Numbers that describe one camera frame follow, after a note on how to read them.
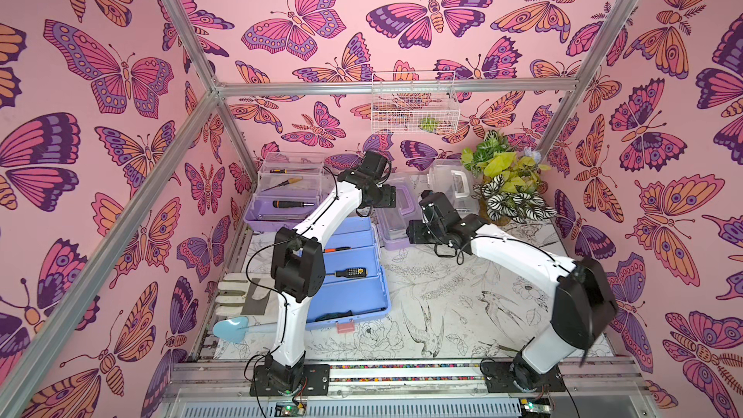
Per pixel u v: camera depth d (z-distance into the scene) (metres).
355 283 0.82
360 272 0.83
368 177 0.68
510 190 0.84
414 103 0.95
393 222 1.03
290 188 1.14
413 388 0.73
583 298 0.44
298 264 0.53
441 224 0.65
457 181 1.08
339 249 0.85
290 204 1.13
